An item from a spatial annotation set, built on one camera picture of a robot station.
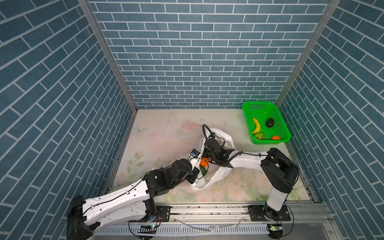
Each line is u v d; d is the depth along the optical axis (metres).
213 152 0.69
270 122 1.08
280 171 0.48
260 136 0.96
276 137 0.99
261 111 1.15
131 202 0.46
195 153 0.61
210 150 0.69
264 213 0.67
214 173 0.72
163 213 0.74
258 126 1.07
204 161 0.87
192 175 0.54
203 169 0.86
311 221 0.75
